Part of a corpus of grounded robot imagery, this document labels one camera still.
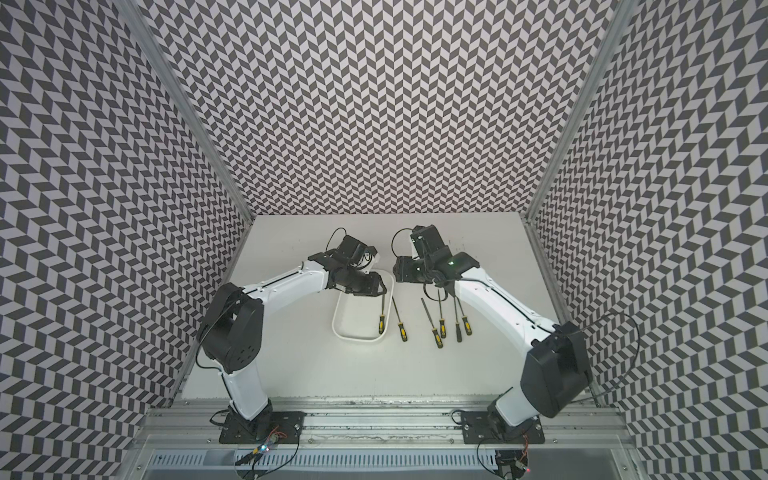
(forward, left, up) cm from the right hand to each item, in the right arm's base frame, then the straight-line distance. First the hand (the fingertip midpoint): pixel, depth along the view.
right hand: (403, 275), depth 82 cm
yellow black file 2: (-7, +1, -18) cm, 19 cm away
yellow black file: (-7, +7, -16) cm, 19 cm away
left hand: (0, +7, -9) cm, 12 cm away
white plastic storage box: (-5, +15, -16) cm, 22 cm away
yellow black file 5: (-9, -16, -17) cm, 25 cm away
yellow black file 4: (-9, -12, -17) cm, 23 cm away
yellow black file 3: (-12, -10, -17) cm, 23 cm away
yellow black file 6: (-6, -19, -18) cm, 27 cm away
